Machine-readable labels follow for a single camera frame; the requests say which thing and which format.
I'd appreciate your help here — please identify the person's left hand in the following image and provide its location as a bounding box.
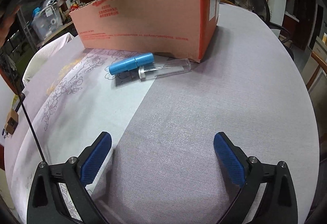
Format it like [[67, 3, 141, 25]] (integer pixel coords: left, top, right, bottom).
[[0, 6, 20, 47]]

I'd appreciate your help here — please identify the clear plastic storage bin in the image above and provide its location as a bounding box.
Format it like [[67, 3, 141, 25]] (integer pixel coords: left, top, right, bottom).
[[32, 4, 63, 40]]

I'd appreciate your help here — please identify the white chair back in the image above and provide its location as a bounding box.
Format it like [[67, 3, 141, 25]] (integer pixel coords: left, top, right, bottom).
[[22, 33, 74, 87]]

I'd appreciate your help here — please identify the small wooden block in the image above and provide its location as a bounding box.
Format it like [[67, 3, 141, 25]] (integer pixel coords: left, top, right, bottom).
[[4, 109, 18, 135]]

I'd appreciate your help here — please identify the white patterned tablecloth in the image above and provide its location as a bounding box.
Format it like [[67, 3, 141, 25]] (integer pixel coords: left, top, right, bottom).
[[5, 4, 319, 223]]

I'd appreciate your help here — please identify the blue cylindrical tube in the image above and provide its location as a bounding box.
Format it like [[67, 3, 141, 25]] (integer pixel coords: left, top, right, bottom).
[[109, 52, 154, 75]]

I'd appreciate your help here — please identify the wooden chair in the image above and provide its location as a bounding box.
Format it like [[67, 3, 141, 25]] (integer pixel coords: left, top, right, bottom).
[[306, 51, 327, 91]]

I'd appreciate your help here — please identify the brown cardboard box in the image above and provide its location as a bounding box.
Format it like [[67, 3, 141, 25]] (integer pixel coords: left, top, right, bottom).
[[70, 0, 219, 62]]

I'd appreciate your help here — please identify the clear plastic tube silver cap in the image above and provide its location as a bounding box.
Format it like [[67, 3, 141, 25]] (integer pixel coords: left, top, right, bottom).
[[138, 59, 192, 81]]

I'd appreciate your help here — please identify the standing fan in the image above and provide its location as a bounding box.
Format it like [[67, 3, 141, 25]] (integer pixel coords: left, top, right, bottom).
[[239, 0, 270, 23]]

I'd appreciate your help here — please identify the black cable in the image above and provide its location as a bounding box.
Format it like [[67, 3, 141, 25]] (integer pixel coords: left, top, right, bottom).
[[7, 65, 47, 163]]

